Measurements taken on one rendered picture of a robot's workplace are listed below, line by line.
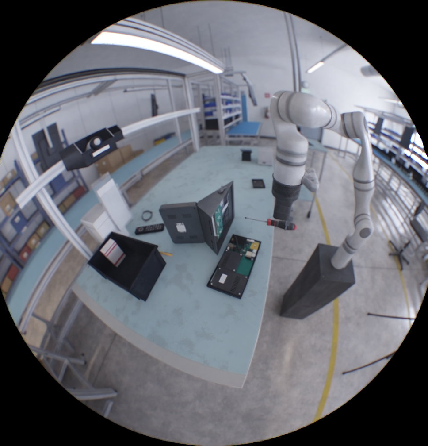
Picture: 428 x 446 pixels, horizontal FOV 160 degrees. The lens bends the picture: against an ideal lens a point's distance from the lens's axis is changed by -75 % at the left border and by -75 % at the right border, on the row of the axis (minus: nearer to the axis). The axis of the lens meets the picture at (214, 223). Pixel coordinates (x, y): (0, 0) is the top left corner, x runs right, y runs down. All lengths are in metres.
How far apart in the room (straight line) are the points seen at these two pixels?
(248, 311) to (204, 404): 1.27
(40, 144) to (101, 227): 1.47
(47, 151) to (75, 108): 2.98
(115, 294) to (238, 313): 0.51
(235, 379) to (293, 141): 0.62
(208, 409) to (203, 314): 1.26
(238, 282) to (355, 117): 0.66
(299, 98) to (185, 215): 0.50
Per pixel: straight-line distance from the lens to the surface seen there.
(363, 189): 0.64
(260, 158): 1.34
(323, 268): 0.89
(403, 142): 4.39
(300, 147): 0.33
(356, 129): 0.57
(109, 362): 2.02
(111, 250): 0.74
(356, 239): 0.77
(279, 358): 1.58
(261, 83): 7.04
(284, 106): 0.32
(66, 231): 0.84
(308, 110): 0.30
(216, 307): 0.54
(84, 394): 1.71
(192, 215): 0.57
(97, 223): 0.76
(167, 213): 0.59
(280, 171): 0.35
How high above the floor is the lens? 1.52
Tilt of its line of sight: 43 degrees down
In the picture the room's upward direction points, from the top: 9 degrees counter-clockwise
